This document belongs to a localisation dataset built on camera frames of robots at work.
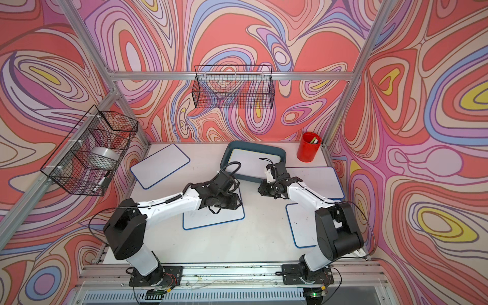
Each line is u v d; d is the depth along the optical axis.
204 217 0.88
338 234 0.44
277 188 0.67
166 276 0.73
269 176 0.82
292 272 0.74
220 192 0.67
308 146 1.04
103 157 0.69
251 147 1.12
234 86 0.94
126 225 0.49
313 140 1.06
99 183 0.72
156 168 1.11
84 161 0.75
